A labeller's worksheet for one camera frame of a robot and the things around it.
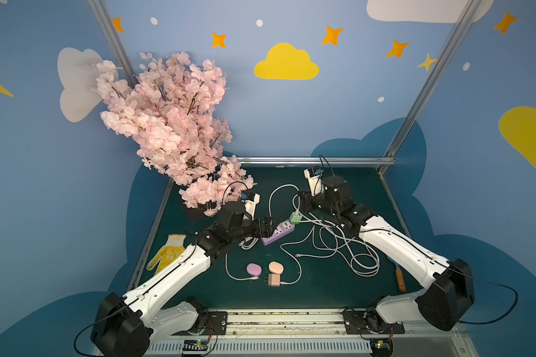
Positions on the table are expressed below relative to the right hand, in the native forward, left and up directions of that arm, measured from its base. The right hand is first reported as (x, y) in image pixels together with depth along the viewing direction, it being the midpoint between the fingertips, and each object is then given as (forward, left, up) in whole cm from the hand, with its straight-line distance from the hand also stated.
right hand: (303, 189), depth 79 cm
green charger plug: (-5, +2, -13) cm, 14 cm away
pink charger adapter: (-25, +9, -24) cm, 36 cm away
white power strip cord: (0, +9, 0) cm, 9 cm away
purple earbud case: (-22, +17, -25) cm, 37 cm away
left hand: (-11, +11, -3) cm, 15 cm away
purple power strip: (-4, +8, -24) cm, 26 cm away
